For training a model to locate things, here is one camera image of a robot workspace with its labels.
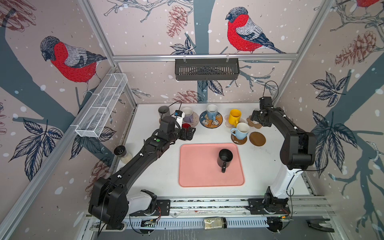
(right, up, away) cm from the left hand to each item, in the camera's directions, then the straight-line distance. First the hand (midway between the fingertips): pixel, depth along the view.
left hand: (191, 125), depth 80 cm
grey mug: (-20, +8, +22) cm, 31 cm away
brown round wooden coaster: (+46, -11, +21) cm, 52 cm away
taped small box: (+11, -44, -14) cm, 48 cm away
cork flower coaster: (+43, -1, +27) cm, 51 cm away
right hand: (+44, +4, +17) cm, 47 cm away
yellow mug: (+29, +4, +21) cm, 36 cm away
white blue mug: (+32, -5, +12) cm, 34 cm away
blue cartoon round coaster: (+13, -1, +27) cm, 30 cm away
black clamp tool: (+58, -46, -12) cm, 75 cm away
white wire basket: (-48, +1, -9) cm, 49 cm away
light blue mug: (+15, +10, +30) cm, 35 cm away
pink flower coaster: (+26, +4, +31) cm, 41 cm away
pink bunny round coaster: (+2, +2, +30) cm, 30 cm away
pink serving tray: (+4, -25, +9) cm, 27 cm away
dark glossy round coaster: (+31, -12, +17) cm, 38 cm away
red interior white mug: (-4, -1, +18) cm, 19 cm away
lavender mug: (-3, +5, +27) cm, 27 cm away
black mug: (+20, -21, +10) cm, 31 cm away
